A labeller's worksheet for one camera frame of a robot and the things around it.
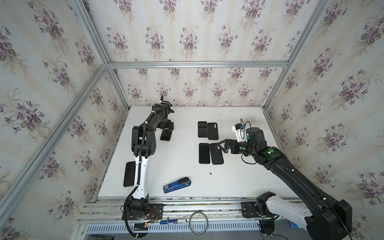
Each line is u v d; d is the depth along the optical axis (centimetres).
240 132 72
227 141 67
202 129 106
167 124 93
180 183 80
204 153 91
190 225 69
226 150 68
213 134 105
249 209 73
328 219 37
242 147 65
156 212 73
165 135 109
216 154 93
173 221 70
